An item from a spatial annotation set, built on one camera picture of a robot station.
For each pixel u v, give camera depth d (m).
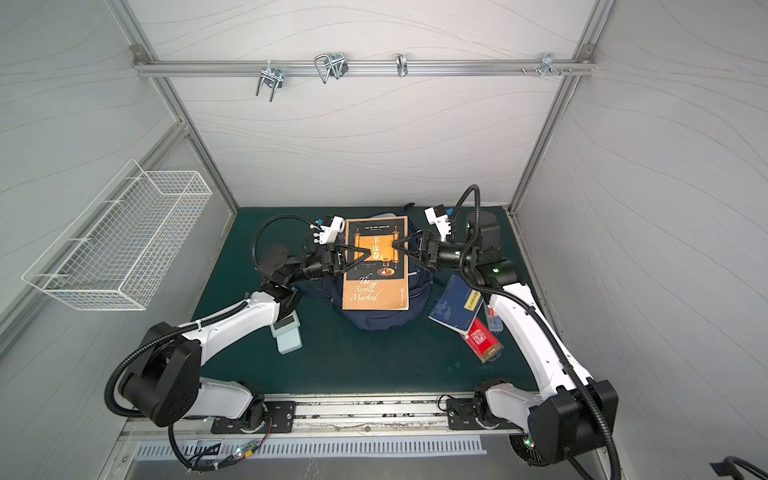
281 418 0.74
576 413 0.37
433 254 0.60
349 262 0.65
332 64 0.77
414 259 0.59
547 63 0.77
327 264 0.62
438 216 0.65
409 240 0.63
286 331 0.85
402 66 0.78
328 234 0.67
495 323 0.89
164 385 0.42
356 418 0.75
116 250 0.68
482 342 0.86
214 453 0.71
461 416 0.73
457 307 0.91
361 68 0.78
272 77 0.79
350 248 0.66
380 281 0.63
